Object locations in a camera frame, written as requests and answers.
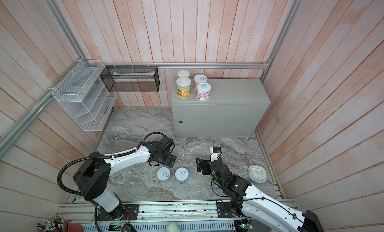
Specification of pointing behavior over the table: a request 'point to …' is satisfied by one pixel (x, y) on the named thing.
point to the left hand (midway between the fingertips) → (166, 162)
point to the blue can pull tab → (183, 172)
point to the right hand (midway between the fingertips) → (202, 158)
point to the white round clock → (257, 173)
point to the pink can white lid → (163, 173)
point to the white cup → (172, 227)
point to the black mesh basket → (131, 78)
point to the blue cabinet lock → (180, 122)
